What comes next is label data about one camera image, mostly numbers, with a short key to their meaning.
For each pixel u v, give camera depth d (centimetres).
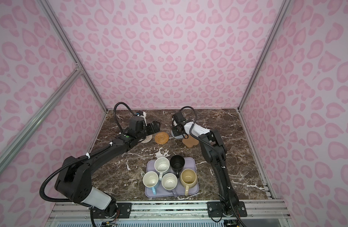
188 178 83
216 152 55
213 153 58
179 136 100
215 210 73
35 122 63
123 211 73
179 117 84
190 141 100
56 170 40
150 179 81
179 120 84
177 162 86
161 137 101
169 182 82
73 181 43
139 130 68
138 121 66
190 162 91
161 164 88
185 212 73
